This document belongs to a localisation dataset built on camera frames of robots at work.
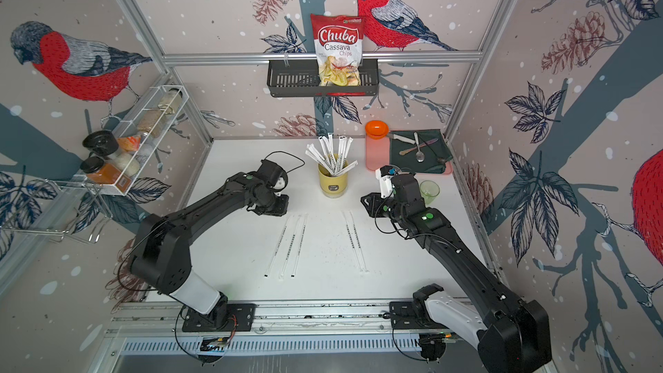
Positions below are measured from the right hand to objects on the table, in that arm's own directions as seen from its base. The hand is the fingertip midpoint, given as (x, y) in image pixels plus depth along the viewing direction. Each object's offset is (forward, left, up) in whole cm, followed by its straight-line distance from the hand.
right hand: (363, 197), depth 79 cm
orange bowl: (+46, -8, -13) cm, 48 cm away
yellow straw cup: (+10, +11, -9) cm, 17 cm away
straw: (-19, +31, -18) cm, 40 cm away
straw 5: (-7, +1, -18) cm, 20 cm away
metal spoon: (+34, -27, -18) cm, 47 cm away
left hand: (+1, +25, -9) cm, 27 cm away
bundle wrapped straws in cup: (+17, +11, -6) cm, 21 cm away
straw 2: (-11, +25, -19) cm, 33 cm away
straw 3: (-9, +21, -18) cm, 29 cm away
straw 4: (-7, +3, -18) cm, 20 cm away
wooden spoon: (+35, -20, -17) cm, 44 cm away
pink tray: (+37, -8, -19) cm, 42 cm away
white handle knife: (+45, -18, -18) cm, 52 cm away
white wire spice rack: (+10, +68, +17) cm, 71 cm away
